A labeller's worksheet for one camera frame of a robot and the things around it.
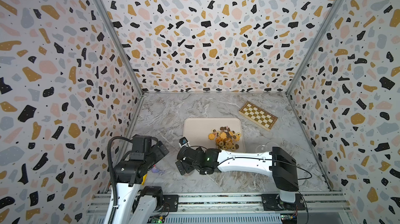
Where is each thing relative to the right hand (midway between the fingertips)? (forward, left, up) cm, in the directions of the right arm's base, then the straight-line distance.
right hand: (184, 161), depth 77 cm
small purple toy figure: (-2, +17, -8) cm, 18 cm away
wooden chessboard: (+37, -44, -9) cm, 58 cm away
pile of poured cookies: (+18, -21, -9) cm, 30 cm away
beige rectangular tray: (+25, -3, -10) cm, 27 cm away
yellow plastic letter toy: (-13, +10, +17) cm, 24 cm away
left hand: (+2, +10, +7) cm, 13 cm away
